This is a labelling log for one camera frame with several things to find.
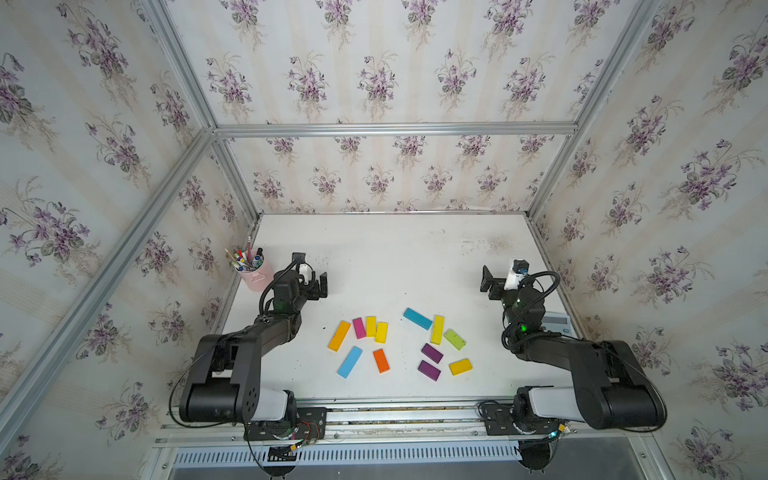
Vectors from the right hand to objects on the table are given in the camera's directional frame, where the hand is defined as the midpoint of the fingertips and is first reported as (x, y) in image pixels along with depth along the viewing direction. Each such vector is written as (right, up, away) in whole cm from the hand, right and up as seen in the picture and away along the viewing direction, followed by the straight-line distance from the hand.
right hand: (507, 269), depth 87 cm
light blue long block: (-47, -26, -4) cm, 54 cm away
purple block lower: (-25, -28, -5) cm, 38 cm away
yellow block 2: (-38, -19, +1) cm, 42 cm away
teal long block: (-27, -16, +6) cm, 31 cm away
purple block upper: (-23, -24, -3) cm, 33 cm away
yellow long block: (-20, -19, +3) cm, 28 cm away
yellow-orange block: (-15, -27, -5) cm, 31 cm away
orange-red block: (-38, -26, -4) cm, 46 cm away
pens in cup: (-80, +2, +6) cm, 81 cm away
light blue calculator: (+15, -16, +1) cm, 22 cm away
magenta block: (-44, -18, +3) cm, 48 cm away
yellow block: (-41, -18, +2) cm, 45 cm away
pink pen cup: (-76, -3, +3) cm, 76 cm away
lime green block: (-16, -21, 0) cm, 26 cm away
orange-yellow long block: (-51, -20, +1) cm, 54 cm away
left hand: (-60, -2, +4) cm, 60 cm away
